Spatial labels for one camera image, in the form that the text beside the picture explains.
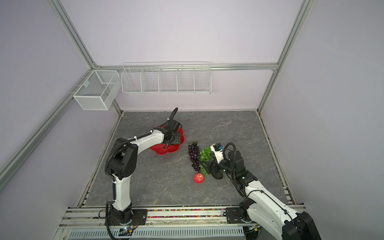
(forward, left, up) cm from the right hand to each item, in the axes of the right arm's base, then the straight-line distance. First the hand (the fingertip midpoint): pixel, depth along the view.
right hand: (206, 159), depth 79 cm
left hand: (+18, +20, -9) cm, 29 cm away
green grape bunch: (+6, 0, -8) cm, 10 cm away
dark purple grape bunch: (+10, +8, -11) cm, 16 cm away
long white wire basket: (+56, +10, +14) cm, 58 cm away
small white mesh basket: (+39, +68, +15) cm, 80 cm away
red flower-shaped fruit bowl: (+14, +30, -13) cm, 36 cm away
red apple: (-7, +4, -10) cm, 13 cm away
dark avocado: (-2, -7, -17) cm, 18 cm away
